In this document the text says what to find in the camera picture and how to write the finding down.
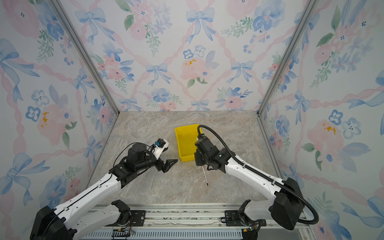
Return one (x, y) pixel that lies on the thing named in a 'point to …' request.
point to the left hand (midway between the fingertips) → (171, 152)
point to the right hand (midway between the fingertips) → (198, 154)
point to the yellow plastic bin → (186, 137)
